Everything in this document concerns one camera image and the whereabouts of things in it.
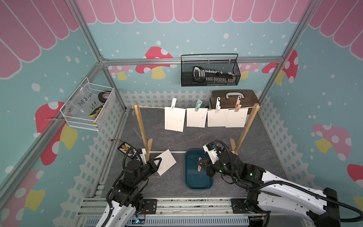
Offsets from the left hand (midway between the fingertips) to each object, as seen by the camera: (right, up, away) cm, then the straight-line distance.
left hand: (162, 161), depth 77 cm
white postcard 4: (+37, +23, -10) cm, 45 cm away
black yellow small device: (-29, +4, +20) cm, 36 cm away
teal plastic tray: (+18, -12, +5) cm, 22 cm away
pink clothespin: (+19, -1, -7) cm, 21 cm away
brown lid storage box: (+48, +38, +19) cm, 64 cm away
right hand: (+19, +2, -7) cm, 20 cm away
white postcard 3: (+27, +23, -10) cm, 37 cm away
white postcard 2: (+18, +23, -10) cm, 31 cm away
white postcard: (+2, -1, +6) cm, 6 cm away
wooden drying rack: (+45, +5, +13) cm, 47 cm away
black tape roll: (-35, +37, +4) cm, 51 cm away
